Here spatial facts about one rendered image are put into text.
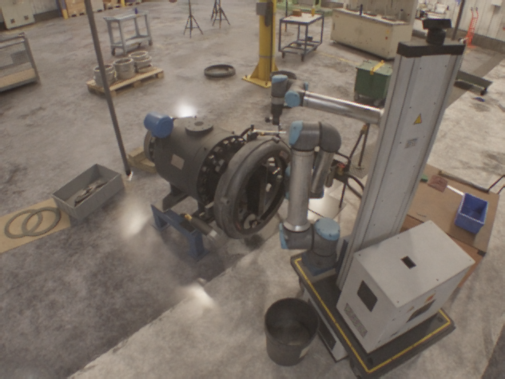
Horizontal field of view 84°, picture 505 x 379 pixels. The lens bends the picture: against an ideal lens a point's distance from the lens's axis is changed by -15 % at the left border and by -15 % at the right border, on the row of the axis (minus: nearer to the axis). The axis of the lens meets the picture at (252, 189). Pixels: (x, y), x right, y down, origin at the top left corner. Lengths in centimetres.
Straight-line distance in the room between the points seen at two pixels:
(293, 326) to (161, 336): 87
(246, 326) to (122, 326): 86
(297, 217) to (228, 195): 47
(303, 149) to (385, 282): 72
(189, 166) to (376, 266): 138
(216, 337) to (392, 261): 124
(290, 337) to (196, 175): 121
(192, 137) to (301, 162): 103
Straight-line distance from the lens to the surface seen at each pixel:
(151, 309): 245
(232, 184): 195
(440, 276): 170
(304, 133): 152
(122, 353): 235
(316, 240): 181
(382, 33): 779
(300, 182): 162
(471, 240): 259
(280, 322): 216
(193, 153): 228
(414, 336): 210
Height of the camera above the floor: 204
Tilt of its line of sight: 39 degrees down
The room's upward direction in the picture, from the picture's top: straight up
